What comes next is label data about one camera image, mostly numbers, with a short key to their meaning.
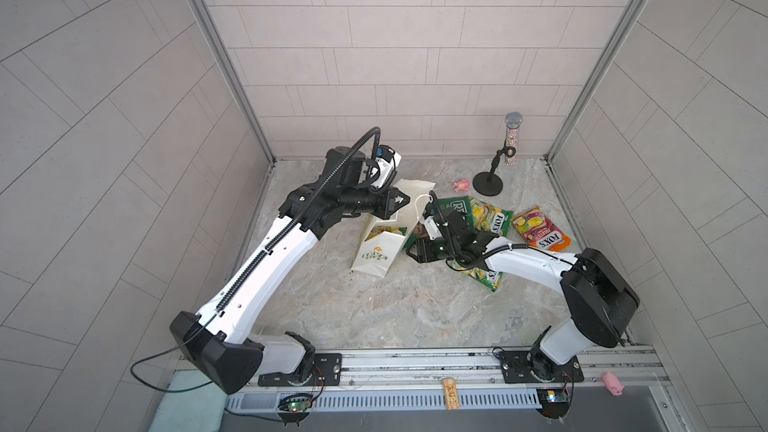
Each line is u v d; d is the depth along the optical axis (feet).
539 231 3.07
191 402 2.13
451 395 2.20
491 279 2.77
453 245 2.19
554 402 2.23
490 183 3.51
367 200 1.84
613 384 2.23
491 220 3.16
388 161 1.91
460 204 3.25
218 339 1.20
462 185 3.46
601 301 1.43
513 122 2.80
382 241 2.30
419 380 2.32
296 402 2.11
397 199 2.10
